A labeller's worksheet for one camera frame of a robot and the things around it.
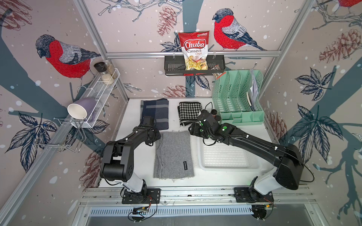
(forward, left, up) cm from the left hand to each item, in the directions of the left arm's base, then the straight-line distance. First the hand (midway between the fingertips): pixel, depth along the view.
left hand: (159, 133), depth 95 cm
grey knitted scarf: (-16, -11, +1) cm, 19 cm away
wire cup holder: (-14, +38, +25) cm, 48 cm away
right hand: (-6, -21, +15) cm, 26 cm away
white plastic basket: (-15, -36, -3) cm, 39 cm away
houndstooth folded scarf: (+18, -20, 0) cm, 27 cm away
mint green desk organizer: (+34, -59, +5) cm, 68 cm away
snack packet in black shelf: (+27, -39, +29) cm, 55 cm away
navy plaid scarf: (+23, +4, -2) cm, 23 cm away
